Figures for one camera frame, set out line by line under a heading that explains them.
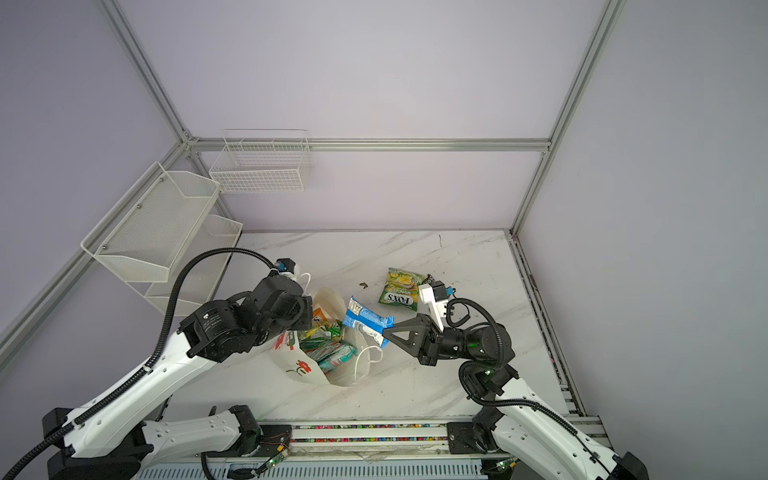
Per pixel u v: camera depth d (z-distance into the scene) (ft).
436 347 1.70
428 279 3.42
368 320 1.86
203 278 2.96
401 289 3.29
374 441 2.45
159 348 1.33
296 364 2.26
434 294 1.76
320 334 2.57
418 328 1.77
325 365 2.38
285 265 1.91
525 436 1.89
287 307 1.57
